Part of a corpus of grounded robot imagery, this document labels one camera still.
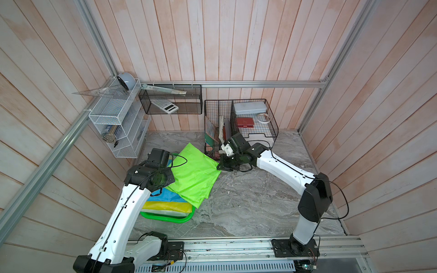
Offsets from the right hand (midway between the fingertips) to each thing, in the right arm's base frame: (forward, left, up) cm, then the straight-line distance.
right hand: (216, 167), depth 82 cm
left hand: (-10, +22, +4) cm, 24 cm away
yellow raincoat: (-15, +20, -5) cm, 26 cm away
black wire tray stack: (+32, -22, +3) cm, 39 cm away
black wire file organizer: (+36, -2, -4) cm, 36 cm away
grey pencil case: (+40, -19, +5) cm, 44 cm away
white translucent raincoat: (-20, +21, -9) cm, 30 cm away
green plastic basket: (-23, +14, -8) cm, 28 cm away
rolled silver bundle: (+6, +49, +14) cm, 51 cm away
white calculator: (+36, +30, +10) cm, 48 cm away
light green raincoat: (-6, +9, +3) cm, 12 cm away
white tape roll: (+34, -28, +2) cm, 44 cm away
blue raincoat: (-14, +23, -3) cm, 27 cm away
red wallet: (+27, -16, +5) cm, 32 cm away
